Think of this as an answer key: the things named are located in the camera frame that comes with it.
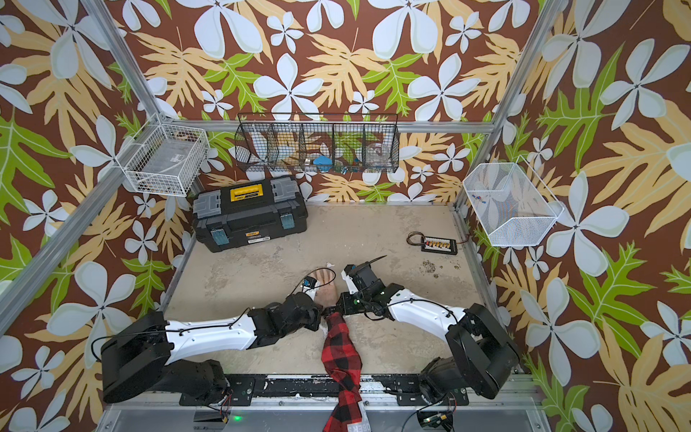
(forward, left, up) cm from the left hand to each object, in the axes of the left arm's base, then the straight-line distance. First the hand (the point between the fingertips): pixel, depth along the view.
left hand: (326, 306), depth 84 cm
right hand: (+1, -3, -1) cm, 4 cm away
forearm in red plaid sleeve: (-15, -5, 0) cm, 16 cm away
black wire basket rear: (+52, +5, +26) cm, 58 cm away
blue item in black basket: (+44, +2, +22) cm, 50 cm away
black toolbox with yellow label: (+31, +31, +10) cm, 44 cm away
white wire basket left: (+40, +55, +26) cm, 73 cm away
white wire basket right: (+25, -60, +20) cm, 68 cm away
